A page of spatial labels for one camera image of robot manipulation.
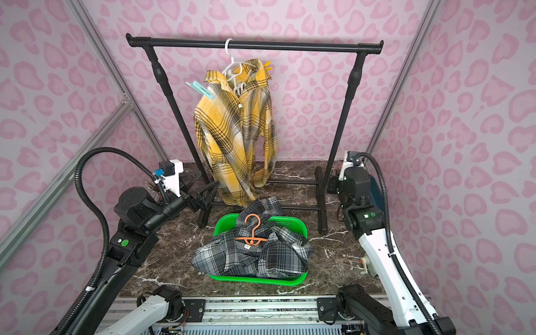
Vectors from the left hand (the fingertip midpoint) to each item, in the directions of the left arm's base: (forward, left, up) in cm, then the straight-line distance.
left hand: (209, 178), depth 60 cm
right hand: (+10, -40, -8) cm, 42 cm away
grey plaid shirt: (-10, -15, -24) cm, 30 cm away
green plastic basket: (+2, +2, -32) cm, 32 cm away
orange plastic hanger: (-8, -11, -26) cm, 29 cm away
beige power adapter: (-15, -54, -40) cm, 68 cm away
